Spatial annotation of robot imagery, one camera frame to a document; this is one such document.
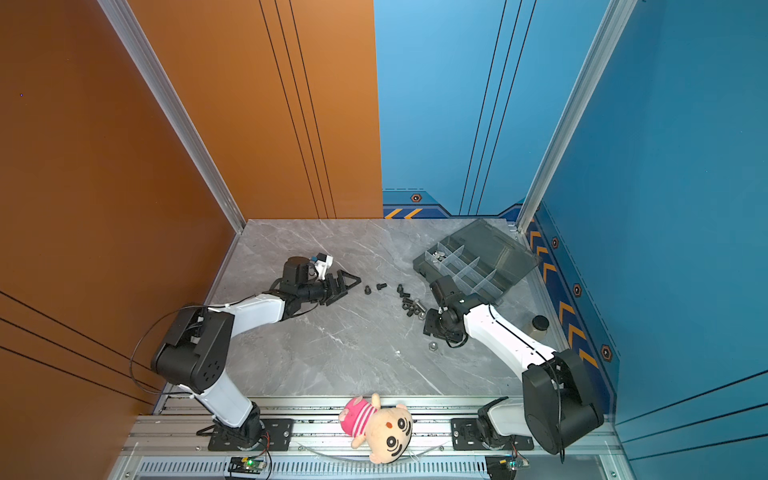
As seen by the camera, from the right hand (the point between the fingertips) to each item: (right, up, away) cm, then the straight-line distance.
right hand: (428, 331), depth 86 cm
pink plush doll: (-12, -18, -19) cm, 28 cm away
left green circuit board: (-45, -28, -15) cm, 55 cm away
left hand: (-22, +13, +4) cm, 26 cm away
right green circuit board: (+16, -28, -16) cm, 36 cm away
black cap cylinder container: (+31, +3, -2) cm, 31 cm away
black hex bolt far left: (-19, +10, +14) cm, 26 cm away
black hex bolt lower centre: (-6, +5, +11) cm, 14 cm away
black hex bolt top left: (-15, +11, +16) cm, 25 cm away
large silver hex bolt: (-1, +3, +8) cm, 9 cm away
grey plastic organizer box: (+20, +20, +17) cm, 33 cm away
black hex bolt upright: (-8, +11, +14) cm, 19 cm away
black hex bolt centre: (-7, +8, +13) cm, 17 cm away
